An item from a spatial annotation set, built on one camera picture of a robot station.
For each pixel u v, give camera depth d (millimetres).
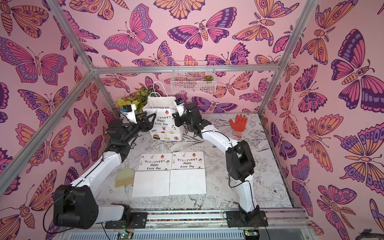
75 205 408
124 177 858
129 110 662
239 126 1121
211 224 730
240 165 525
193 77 955
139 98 1032
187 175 911
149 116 710
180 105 761
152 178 856
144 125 689
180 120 783
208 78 923
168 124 908
